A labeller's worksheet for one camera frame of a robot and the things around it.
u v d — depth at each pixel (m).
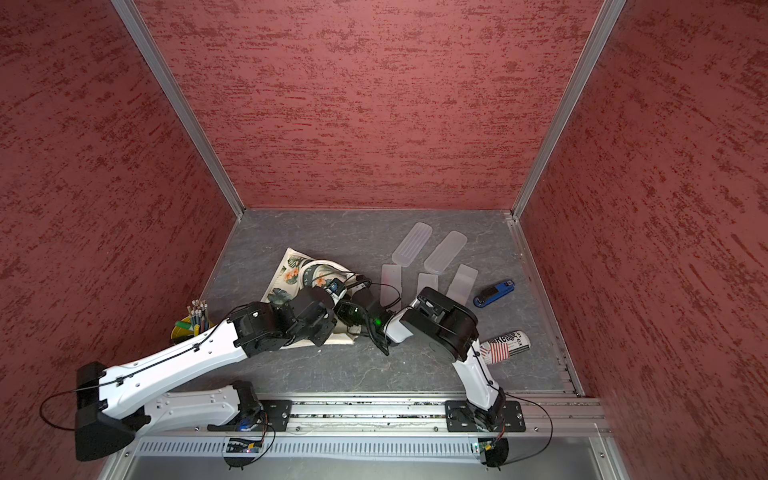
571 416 0.76
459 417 0.74
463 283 1.00
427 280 1.00
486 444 0.72
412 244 1.10
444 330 0.50
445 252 1.09
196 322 0.76
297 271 0.87
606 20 0.72
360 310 0.71
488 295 0.93
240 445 0.73
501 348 0.83
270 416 0.74
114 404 0.39
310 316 0.54
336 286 0.64
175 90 0.85
